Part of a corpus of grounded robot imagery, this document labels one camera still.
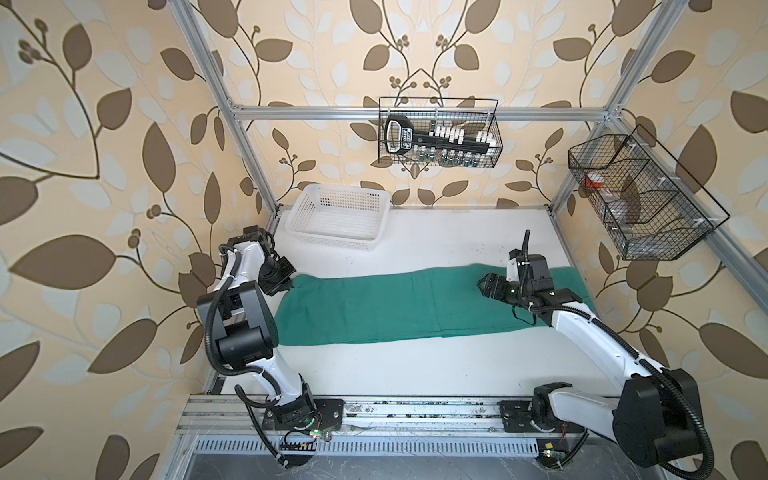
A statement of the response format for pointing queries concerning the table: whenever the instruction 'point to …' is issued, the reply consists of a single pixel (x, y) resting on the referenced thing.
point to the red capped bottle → (594, 180)
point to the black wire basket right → (648, 206)
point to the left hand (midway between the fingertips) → (293, 280)
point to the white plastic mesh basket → (348, 216)
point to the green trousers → (327, 307)
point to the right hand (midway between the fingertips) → (490, 288)
